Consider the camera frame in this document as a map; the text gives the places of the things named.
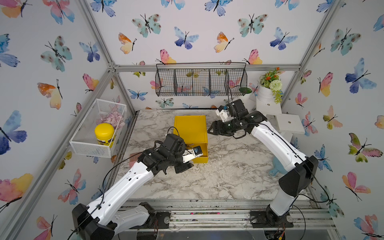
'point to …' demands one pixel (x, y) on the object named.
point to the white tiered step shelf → (287, 124)
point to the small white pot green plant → (246, 90)
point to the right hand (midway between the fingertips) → (213, 130)
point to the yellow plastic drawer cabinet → (193, 130)
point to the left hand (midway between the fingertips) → (191, 158)
